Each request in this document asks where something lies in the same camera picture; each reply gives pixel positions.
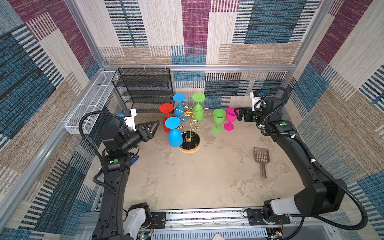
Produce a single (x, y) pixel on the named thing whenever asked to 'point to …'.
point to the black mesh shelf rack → (144, 89)
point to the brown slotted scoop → (261, 155)
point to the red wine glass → (166, 108)
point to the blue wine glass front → (175, 135)
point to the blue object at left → (134, 159)
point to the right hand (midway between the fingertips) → (242, 110)
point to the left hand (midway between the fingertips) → (156, 121)
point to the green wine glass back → (198, 110)
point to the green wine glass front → (219, 115)
